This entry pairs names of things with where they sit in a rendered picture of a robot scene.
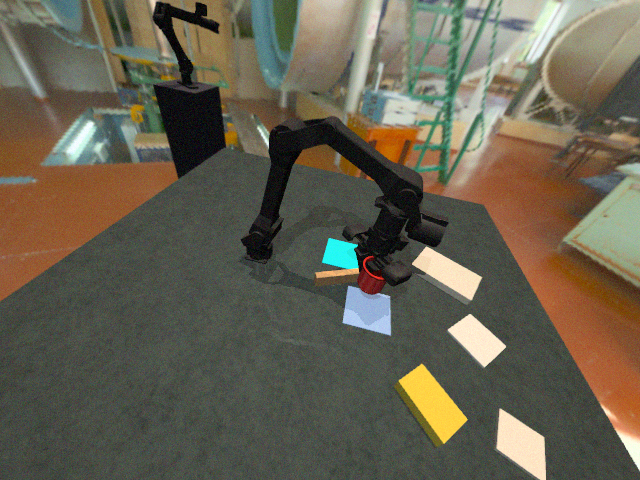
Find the dark red cup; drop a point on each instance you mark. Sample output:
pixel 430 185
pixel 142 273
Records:
pixel 370 283

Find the brown wooden flat bar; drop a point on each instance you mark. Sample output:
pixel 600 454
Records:
pixel 336 277

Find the yellow rectangular block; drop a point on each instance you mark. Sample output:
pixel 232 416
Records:
pixel 430 405

